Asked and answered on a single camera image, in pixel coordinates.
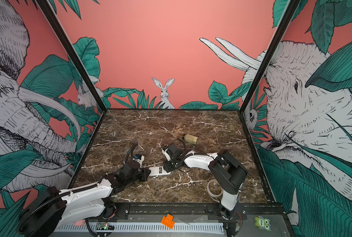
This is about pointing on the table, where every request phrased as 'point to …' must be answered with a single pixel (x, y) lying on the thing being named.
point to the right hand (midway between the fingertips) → (164, 166)
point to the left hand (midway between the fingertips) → (152, 171)
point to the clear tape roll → (214, 188)
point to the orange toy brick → (168, 220)
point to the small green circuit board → (104, 226)
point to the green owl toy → (262, 223)
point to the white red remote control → (157, 171)
